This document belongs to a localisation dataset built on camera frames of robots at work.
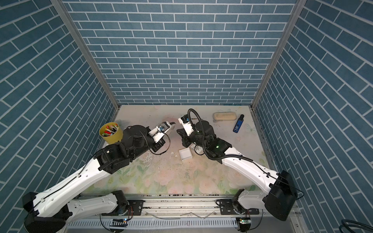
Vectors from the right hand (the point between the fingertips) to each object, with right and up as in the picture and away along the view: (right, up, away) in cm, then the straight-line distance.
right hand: (179, 131), depth 72 cm
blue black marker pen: (+41, +2, +33) cm, 53 cm away
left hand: (-4, +1, -6) cm, 7 cm away
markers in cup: (-46, -1, +19) cm, 50 cm away
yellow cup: (-39, -5, +13) cm, 42 cm away
